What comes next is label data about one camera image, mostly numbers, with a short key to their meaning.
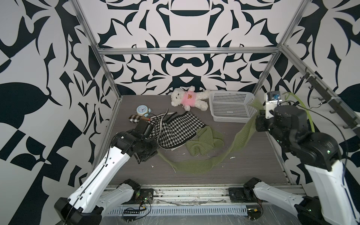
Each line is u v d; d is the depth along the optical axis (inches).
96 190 15.5
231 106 41.3
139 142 19.3
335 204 13.4
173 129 38.0
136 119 40.0
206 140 36.0
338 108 22.1
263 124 19.7
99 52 36.1
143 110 41.3
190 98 42.6
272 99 18.0
